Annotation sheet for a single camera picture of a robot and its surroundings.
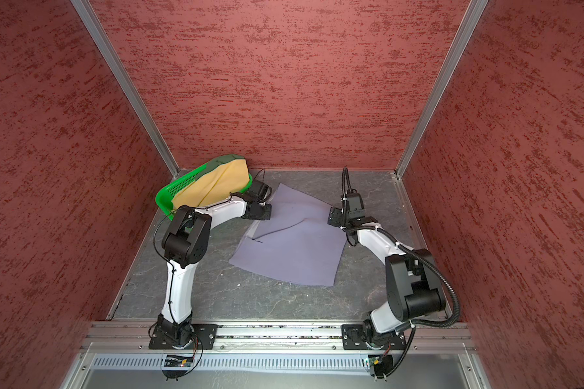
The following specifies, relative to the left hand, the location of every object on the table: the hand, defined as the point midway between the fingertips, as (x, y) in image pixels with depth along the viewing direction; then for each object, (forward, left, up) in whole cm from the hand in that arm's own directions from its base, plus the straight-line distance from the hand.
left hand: (265, 217), depth 103 cm
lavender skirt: (-14, -15, +2) cm, 20 cm away
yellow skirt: (+15, +18, +8) cm, 25 cm away
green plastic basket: (+6, +43, +7) cm, 44 cm away
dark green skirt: (+24, +25, +9) cm, 36 cm away
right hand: (-5, -31, +8) cm, 32 cm away
